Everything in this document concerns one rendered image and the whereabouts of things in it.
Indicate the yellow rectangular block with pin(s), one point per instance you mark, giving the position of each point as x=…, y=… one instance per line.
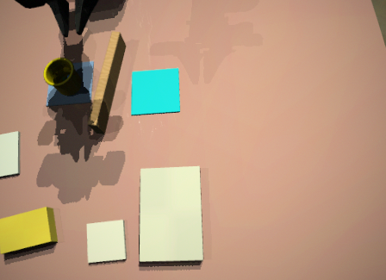
x=27, y=230

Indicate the tan wooden bar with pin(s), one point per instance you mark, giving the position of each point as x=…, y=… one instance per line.
x=107, y=82

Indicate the yellow translucent cup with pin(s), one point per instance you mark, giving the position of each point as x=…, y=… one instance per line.
x=58, y=68

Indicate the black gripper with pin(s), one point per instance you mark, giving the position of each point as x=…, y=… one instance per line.
x=60, y=9

